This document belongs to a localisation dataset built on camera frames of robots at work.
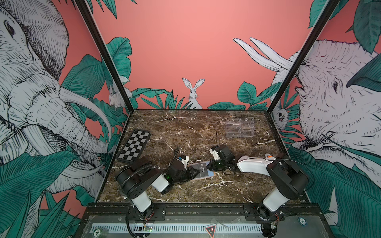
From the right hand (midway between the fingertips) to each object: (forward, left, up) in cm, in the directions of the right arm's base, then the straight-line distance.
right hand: (206, 165), depth 89 cm
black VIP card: (-1, +2, -1) cm, 3 cm away
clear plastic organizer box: (+28, -26, +2) cm, 38 cm away
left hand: (-4, +2, +1) cm, 5 cm away
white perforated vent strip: (-31, -7, -2) cm, 32 cm away
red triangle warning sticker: (-32, -2, -1) cm, 32 cm away
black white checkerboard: (+12, +47, +2) cm, 48 cm away
